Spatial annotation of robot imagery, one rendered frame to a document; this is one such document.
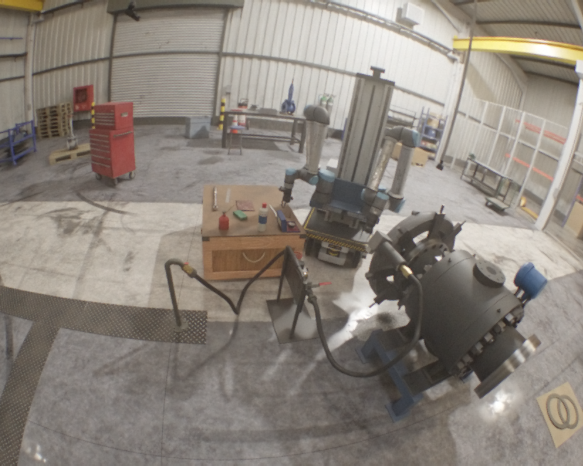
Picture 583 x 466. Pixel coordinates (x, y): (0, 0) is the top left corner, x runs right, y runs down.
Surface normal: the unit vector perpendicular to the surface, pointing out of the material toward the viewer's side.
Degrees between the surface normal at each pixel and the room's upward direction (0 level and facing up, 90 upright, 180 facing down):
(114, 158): 90
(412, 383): 0
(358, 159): 90
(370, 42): 90
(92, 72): 90
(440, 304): 70
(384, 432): 0
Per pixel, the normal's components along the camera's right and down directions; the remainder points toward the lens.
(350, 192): -0.26, 0.47
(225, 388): 0.15, -0.84
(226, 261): 0.28, 0.54
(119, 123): 0.93, 0.30
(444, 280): -0.62, -0.53
